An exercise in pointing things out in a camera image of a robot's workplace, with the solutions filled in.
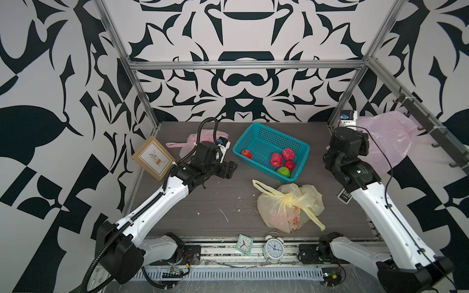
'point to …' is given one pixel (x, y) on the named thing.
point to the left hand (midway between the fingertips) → (227, 159)
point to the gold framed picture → (156, 158)
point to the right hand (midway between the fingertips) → (361, 132)
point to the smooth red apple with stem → (247, 153)
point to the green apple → (284, 171)
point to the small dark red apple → (289, 164)
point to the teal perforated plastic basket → (263, 141)
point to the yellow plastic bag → (289, 207)
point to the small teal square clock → (244, 244)
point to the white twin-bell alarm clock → (273, 247)
